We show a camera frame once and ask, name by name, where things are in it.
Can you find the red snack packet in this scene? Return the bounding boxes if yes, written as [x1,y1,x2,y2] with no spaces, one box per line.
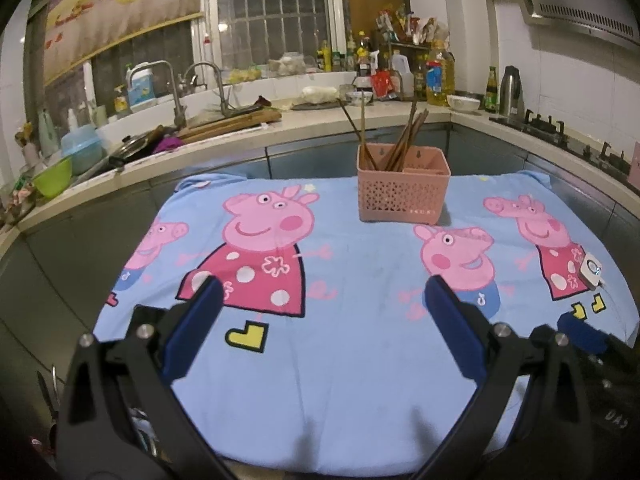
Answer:
[371,70,396,100]

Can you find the colourful window blind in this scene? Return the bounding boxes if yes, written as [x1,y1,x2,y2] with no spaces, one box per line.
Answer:
[43,0,202,84]

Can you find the blue patterned small bowl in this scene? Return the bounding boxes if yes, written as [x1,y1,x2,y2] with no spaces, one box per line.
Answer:
[346,89,374,107]

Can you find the white ceramic bowl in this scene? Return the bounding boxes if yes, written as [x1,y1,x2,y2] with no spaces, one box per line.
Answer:
[447,94,480,113]

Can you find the square steel faucet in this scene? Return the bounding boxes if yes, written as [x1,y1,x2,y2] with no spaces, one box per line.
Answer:
[124,58,188,129]

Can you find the steel thermos kettle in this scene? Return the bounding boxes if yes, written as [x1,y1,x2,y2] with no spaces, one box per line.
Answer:
[499,65,524,119]

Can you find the green plastic bowl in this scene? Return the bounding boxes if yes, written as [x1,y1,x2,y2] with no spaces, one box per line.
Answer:
[32,157,73,200]

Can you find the blue cartoon pig cloth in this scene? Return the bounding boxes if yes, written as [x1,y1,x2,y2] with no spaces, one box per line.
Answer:
[94,171,639,477]

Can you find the white plastic jug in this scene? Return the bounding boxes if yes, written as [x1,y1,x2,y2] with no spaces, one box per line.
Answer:
[390,50,413,99]

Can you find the dark green sauce bottle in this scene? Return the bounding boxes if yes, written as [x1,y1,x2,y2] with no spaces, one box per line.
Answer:
[484,66,498,113]

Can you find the wooden cutting board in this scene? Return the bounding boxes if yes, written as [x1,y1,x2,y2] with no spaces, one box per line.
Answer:
[178,110,282,144]

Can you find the light blue plastic container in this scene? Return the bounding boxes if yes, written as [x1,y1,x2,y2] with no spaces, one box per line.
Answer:
[61,124,103,176]

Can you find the dark soy sauce bottle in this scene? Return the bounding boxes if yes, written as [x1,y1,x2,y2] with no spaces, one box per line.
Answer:
[354,30,372,91]

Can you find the brown chopstick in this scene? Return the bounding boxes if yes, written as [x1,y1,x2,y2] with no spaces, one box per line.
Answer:
[384,101,430,171]
[359,105,378,171]

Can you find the white plastic bag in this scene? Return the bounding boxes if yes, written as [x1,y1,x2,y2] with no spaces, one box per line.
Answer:
[299,86,340,105]

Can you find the pink plastic utensil basket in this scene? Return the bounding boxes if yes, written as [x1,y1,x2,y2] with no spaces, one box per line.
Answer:
[356,143,451,224]

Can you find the wooden spice shelf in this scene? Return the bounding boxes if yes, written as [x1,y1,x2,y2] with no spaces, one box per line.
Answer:
[378,40,430,101]

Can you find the curved steel faucet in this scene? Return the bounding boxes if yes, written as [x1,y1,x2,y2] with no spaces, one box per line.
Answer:
[184,61,232,118]

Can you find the black gas stove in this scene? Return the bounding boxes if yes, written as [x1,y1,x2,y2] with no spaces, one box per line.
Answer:
[489,110,632,188]

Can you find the large yellow oil bottle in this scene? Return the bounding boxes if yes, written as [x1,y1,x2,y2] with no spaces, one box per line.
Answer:
[426,40,456,106]

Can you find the dark round tray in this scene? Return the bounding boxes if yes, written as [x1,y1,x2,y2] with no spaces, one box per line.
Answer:
[291,100,340,112]

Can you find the white small device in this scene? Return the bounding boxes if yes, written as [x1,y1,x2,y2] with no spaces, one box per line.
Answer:
[579,252,603,290]

